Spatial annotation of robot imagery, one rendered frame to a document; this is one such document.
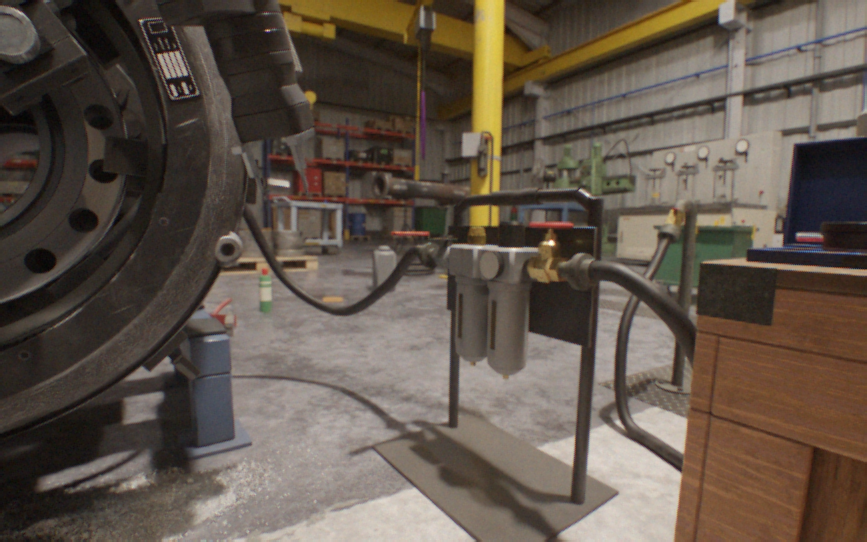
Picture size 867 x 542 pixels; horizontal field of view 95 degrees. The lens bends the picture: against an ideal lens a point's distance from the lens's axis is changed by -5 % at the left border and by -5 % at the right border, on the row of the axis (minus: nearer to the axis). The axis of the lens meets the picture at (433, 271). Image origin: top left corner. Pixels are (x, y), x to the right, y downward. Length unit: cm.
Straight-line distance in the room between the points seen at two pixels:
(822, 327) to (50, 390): 77
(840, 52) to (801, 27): 94
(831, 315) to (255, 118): 52
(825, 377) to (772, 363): 3
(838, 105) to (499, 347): 1051
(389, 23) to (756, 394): 1318
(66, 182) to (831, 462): 90
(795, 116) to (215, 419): 1103
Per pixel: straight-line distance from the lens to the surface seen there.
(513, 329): 77
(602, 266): 66
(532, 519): 83
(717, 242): 324
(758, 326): 41
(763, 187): 646
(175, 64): 68
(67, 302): 71
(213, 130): 66
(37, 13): 62
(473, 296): 83
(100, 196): 77
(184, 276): 65
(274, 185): 81
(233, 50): 47
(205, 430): 109
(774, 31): 1194
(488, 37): 432
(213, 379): 105
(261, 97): 48
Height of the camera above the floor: 49
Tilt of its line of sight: 6 degrees down
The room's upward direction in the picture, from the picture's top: 1 degrees clockwise
